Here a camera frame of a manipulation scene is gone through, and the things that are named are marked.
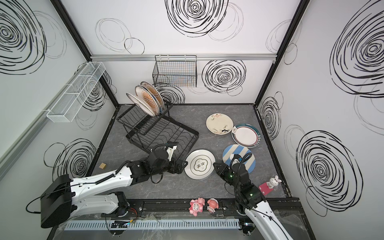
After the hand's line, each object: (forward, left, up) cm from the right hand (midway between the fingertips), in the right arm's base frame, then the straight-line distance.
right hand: (211, 168), depth 79 cm
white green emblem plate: (+4, +6, -6) cm, 9 cm away
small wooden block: (+3, +63, -6) cm, 63 cm away
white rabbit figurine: (-6, -32, -1) cm, 32 cm away
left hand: (+1, +14, +4) cm, 15 cm away
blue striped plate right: (+14, -20, -8) cm, 26 cm away
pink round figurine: (-16, -1, -6) cm, 17 cm away
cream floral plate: (+35, -9, -6) cm, 37 cm away
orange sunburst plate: (+34, +38, +23) cm, 56 cm away
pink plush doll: (-17, +8, -5) cm, 19 cm away
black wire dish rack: (+12, +34, +16) cm, 40 cm away
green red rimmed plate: (+28, -27, -11) cm, 40 cm away
